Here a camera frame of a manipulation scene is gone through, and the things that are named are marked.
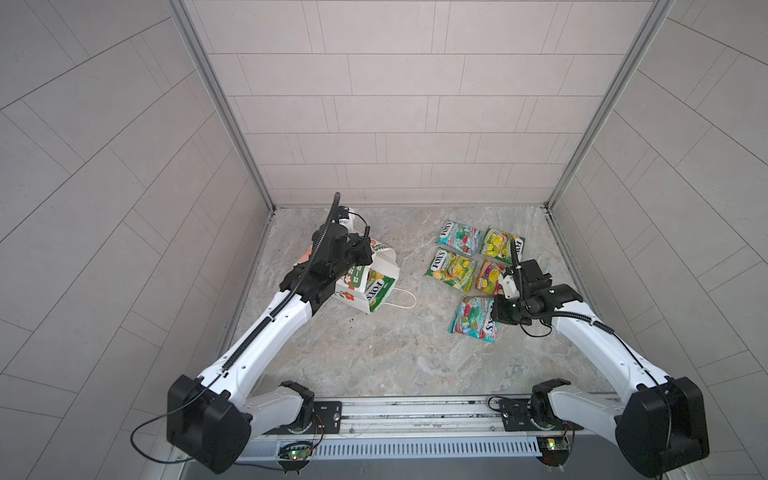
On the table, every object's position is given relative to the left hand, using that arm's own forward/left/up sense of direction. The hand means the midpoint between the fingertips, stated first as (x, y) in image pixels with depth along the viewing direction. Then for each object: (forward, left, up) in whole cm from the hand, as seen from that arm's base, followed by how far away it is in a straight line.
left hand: (377, 234), depth 75 cm
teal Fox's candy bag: (+18, -27, -24) cm, 41 cm away
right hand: (-13, -31, -19) cm, 38 cm away
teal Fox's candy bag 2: (-14, -26, -20) cm, 36 cm away
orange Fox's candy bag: (+1, -34, -23) cm, 41 cm away
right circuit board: (-43, -42, -25) cm, 65 cm away
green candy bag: (-3, +1, -23) cm, 24 cm away
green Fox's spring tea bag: (+5, -23, -24) cm, 33 cm away
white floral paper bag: (-8, +8, -13) cm, 17 cm away
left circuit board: (-44, +16, -21) cm, 52 cm away
